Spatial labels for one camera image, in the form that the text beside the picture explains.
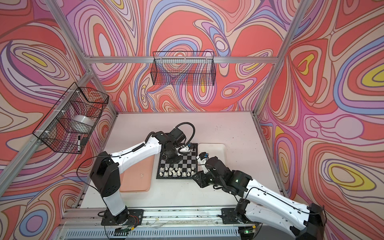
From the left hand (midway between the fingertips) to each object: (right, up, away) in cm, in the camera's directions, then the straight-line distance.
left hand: (179, 158), depth 84 cm
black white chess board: (+3, -7, +4) cm, 9 cm away
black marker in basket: (-48, +9, -12) cm, 50 cm away
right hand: (+10, -9, -12) cm, 17 cm away
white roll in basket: (-46, +19, -14) cm, 51 cm away
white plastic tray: (+20, +2, +13) cm, 24 cm away
